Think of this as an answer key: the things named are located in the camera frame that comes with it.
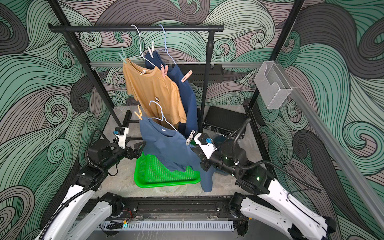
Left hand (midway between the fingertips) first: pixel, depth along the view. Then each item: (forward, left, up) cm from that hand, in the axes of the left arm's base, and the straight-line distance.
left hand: (137, 138), depth 71 cm
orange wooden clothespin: (+9, -1, +7) cm, 11 cm away
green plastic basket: (-7, -3, -25) cm, 26 cm away
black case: (+30, -52, -22) cm, 64 cm away
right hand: (-9, -27, +8) cm, 29 cm away
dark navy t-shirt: (+4, -26, +3) cm, 26 cm away
